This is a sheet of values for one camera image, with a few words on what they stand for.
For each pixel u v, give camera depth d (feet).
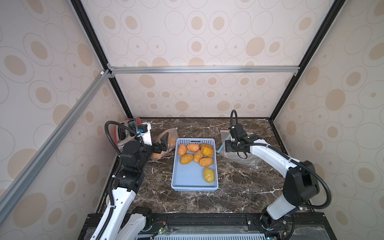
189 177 2.94
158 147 2.00
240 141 2.08
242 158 2.40
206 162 2.96
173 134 3.28
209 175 2.79
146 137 1.91
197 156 3.05
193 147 3.19
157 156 2.97
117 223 1.40
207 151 2.96
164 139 1.98
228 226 2.40
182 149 3.17
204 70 2.95
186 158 3.00
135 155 1.60
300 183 1.45
